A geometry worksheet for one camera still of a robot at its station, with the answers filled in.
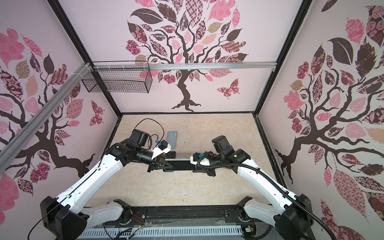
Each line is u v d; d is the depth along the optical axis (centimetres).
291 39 79
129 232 72
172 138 106
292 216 37
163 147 59
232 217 73
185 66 93
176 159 64
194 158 58
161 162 62
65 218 63
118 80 122
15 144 51
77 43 79
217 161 61
